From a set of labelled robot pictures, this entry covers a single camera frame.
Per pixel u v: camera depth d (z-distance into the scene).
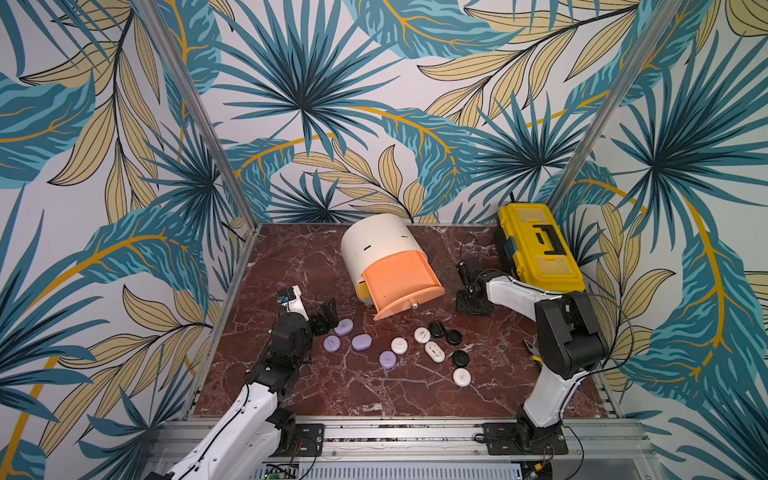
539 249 0.91
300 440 0.72
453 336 0.90
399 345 0.88
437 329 0.90
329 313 0.73
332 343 0.88
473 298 0.72
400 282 0.82
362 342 0.88
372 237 0.89
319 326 0.72
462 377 0.82
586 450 0.73
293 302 0.70
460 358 0.87
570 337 0.50
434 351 0.86
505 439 0.73
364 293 0.80
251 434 0.51
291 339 0.58
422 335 0.90
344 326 0.90
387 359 0.85
